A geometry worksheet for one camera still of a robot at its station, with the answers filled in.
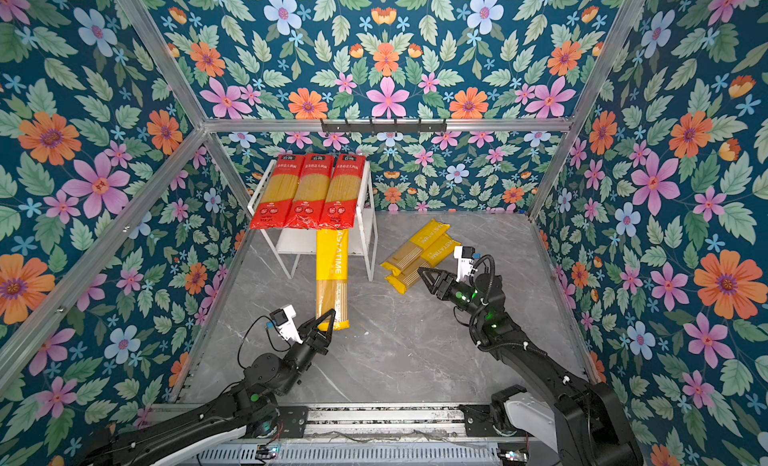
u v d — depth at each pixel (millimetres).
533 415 540
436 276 703
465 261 712
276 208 733
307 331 663
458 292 688
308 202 739
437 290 690
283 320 648
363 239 823
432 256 1043
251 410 591
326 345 685
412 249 1057
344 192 766
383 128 932
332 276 734
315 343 647
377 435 718
